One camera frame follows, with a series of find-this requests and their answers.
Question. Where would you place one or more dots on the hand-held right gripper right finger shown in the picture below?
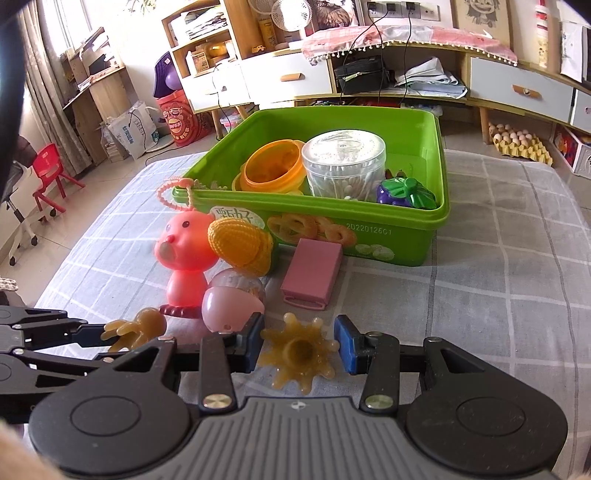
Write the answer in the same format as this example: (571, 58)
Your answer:
(346, 344)

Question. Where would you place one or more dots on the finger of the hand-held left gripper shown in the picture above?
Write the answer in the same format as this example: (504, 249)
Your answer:
(46, 369)
(55, 334)

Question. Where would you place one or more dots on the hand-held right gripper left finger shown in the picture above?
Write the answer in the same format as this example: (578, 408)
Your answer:
(251, 344)

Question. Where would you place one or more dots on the amber rubber hand toy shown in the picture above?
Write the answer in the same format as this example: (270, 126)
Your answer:
(295, 355)
(143, 323)

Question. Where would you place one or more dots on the green plastic bin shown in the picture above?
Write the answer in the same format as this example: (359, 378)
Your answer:
(323, 237)

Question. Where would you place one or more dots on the purple grape toy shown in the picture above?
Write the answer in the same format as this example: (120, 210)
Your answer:
(406, 194)

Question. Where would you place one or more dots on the yellow toy pot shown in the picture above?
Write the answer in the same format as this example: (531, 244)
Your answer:
(238, 182)

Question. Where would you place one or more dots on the clear cotton swab container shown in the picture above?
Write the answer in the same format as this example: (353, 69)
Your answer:
(344, 175)

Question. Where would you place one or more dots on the orange toy pot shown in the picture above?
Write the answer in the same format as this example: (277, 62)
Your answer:
(272, 170)

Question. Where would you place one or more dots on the pink capsule egg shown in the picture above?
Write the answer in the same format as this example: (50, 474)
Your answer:
(226, 304)

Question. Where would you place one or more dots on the pink rectangular box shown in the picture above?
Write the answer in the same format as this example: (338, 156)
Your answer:
(309, 267)

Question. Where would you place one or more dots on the yellow corn toy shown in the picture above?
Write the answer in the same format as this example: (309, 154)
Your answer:
(240, 244)

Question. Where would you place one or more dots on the white office chair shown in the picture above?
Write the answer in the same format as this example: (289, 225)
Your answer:
(18, 221)

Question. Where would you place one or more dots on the pink bear toy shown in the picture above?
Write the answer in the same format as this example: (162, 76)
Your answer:
(184, 240)

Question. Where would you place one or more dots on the grey checked tablecloth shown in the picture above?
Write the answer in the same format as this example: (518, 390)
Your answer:
(485, 277)

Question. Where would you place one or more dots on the red plastic chair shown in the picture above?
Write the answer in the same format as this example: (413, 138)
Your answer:
(48, 170)

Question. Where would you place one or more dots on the white paper bag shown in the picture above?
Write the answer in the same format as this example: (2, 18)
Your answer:
(131, 131)

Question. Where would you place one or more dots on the clear storage box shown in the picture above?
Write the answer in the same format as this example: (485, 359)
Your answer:
(231, 125)

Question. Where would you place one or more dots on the red printed bag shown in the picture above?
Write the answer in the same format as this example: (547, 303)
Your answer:
(182, 120)

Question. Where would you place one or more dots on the wooden desk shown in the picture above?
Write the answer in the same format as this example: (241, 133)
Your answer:
(101, 97)

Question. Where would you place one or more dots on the beige curtain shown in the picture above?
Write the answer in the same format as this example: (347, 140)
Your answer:
(46, 92)

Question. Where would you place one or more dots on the egg tray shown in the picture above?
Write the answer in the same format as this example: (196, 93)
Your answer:
(519, 143)

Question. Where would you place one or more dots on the wooden TV cabinet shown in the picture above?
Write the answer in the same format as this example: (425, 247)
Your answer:
(231, 78)

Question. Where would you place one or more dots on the wide white drawer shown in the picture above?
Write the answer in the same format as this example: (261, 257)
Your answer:
(277, 78)

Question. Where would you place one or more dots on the black bag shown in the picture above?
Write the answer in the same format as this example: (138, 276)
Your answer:
(362, 76)

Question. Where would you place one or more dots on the pile of papers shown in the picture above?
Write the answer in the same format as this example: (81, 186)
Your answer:
(429, 78)

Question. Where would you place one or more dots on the purple balloon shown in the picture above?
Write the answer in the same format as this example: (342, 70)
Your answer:
(168, 76)

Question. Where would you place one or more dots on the white printed crate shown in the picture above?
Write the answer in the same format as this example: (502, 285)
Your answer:
(575, 150)

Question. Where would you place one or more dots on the pink lace cloth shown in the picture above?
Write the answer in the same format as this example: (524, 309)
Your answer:
(415, 39)

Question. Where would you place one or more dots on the small grey drawer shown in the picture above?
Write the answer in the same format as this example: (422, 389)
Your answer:
(581, 110)

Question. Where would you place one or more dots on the white desk fan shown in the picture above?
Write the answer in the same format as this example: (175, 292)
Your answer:
(291, 14)

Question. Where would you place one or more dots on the wall power strip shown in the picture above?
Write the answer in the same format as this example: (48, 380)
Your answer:
(399, 9)

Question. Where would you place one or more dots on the wall poster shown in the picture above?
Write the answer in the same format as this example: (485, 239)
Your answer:
(482, 21)

